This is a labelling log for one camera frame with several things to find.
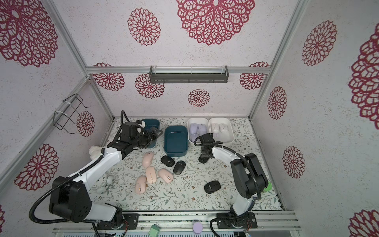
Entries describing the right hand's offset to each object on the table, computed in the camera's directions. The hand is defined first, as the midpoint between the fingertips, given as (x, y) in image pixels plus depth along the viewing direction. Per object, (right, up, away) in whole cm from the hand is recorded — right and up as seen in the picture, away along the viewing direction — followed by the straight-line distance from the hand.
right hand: (208, 150), depth 95 cm
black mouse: (-26, -6, -3) cm, 27 cm away
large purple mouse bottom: (-3, +14, +14) cm, 20 cm away
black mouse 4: (0, -19, -13) cm, 23 cm away
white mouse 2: (+14, +15, +15) cm, 25 cm away
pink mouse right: (-25, -14, -10) cm, 30 cm away
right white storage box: (+15, +8, +12) cm, 20 cm away
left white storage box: (0, +21, +18) cm, 28 cm away
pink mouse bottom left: (-40, -18, -12) cm, 45 cm away
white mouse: (+7, +15, +15) cm, 22 cm away
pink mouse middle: (-35, -13, -8) cm, 38 cm away
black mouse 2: (-19, -10, -4) cm, 21 cm away
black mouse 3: (-3, -5, -1) cm, 6 cm away
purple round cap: (-9, -30, -32) cm, 44 cm away
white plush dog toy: (-70, 0, -5) cm, 71 cm away
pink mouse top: (-39, -6, -1) cm, 40 cm away
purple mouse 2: (-9, +9, +9) cm, 16 cm away
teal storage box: (-22, +6, +11) cm, 25 cm away
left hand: (-29, +10, -12) cm, 33 cm away
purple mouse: (-9, +15, +13) cm, 21 cm away
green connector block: (-29, -35, -25) cm, 52 cm away
